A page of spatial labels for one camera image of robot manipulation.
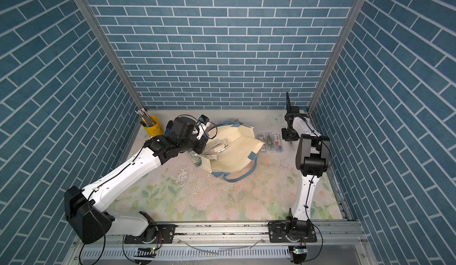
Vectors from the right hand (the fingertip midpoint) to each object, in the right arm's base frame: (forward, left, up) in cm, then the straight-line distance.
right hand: (292, 139), depth 102 cm
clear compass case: (-11, +42, +3) cm, 44 cm away
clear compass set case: (-2, +13, -3) cm, 13 cm away
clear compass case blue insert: (-3, +8, -2) cm, 9 cm away
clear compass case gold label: (+1, +18, -1) cm, 18 cm away
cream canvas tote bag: (-11, +35, -2) cm, 37 cm away
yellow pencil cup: (-5, +79, +6) cm, 79 cm away
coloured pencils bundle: (-1, +84, +10) cm, 85 cm away
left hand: (-18, +42, +20) cm, 50 cm away
